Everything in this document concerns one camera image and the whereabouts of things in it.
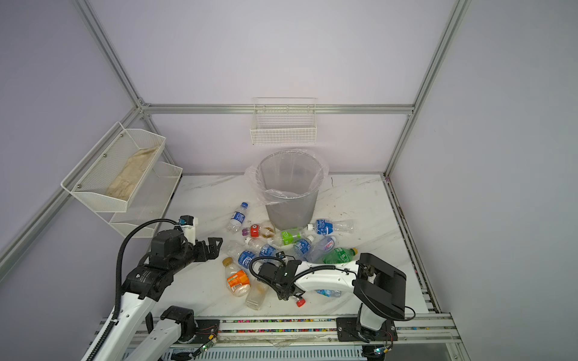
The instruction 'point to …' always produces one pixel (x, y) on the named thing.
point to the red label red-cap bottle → (300, 303)
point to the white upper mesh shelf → (108, 177)
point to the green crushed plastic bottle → (339, 255)
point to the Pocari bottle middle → (264, 250)
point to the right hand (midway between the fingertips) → (285, 288)
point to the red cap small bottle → (265, 232)
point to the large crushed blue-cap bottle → (329, 292)
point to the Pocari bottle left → (243, 258)
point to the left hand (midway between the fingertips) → (208, 243)
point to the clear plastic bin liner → (285, 174)
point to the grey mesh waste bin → (293, 213)
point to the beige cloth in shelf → (123, 184)
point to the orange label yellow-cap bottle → (237, 279)
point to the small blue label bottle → (238, 219)
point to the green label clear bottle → (287, 237)
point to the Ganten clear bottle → (319, 248)
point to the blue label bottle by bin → (326, 227)
